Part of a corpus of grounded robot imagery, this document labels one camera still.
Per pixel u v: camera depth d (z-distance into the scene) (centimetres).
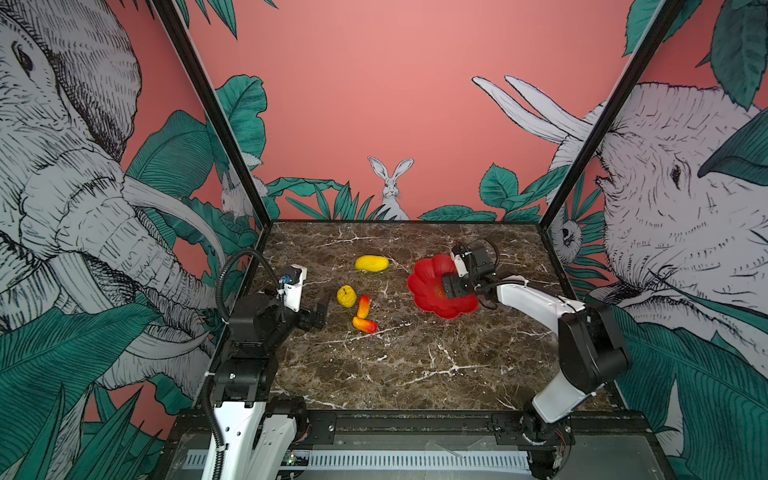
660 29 71
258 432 46
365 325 90
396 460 70
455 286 84
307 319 60
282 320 54
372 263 103
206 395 45
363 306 94
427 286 102
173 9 70
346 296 93
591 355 46
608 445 73
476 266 72
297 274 57
